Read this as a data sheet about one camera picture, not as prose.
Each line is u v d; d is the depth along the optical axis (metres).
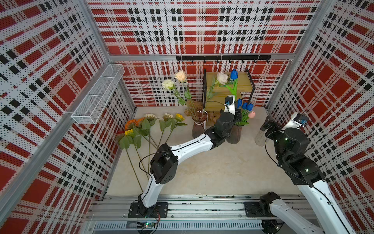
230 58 0.89
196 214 0.73
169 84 0.78
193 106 1.11
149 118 1.08
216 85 0.82
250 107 0.80
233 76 0.63
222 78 0.79
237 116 0.68
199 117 0.91
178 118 1.08
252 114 0.75
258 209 0.68
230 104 0.62
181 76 0.77
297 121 0.50
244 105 0.83
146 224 0.69
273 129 0.55
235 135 0.93
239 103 0.83
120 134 0.99
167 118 1.08
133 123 1.03
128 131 0.99
